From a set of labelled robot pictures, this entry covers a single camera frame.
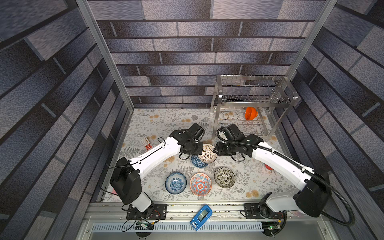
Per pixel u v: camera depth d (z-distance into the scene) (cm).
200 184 82
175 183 82
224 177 84
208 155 83
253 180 85
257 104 111
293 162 45
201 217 68
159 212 74
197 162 90
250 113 104
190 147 67
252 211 73
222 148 70
